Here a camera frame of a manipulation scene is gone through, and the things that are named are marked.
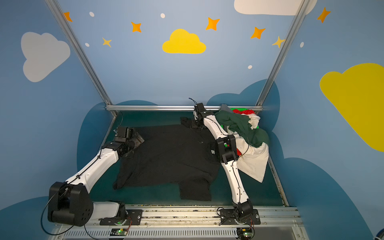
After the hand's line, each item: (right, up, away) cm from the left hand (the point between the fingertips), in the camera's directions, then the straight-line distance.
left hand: (138, 141), depth 88 cm
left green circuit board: (-3, -42, -17) cm, 46 cm away
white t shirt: (+71, -13, +6) cm, 72 cm away
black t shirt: (+23, -10, +9) cm, 27 cm away
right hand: (+34, +11, +20) cm, 41 cm away
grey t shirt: (+57, +24, +25) cm, 66 cm away
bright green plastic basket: (+69, +22, +24) cm, 76 cm away
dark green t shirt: (+65, +11, +16) cm, 68 cm away
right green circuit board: (+58, -43, -16) cm, 74 cm away
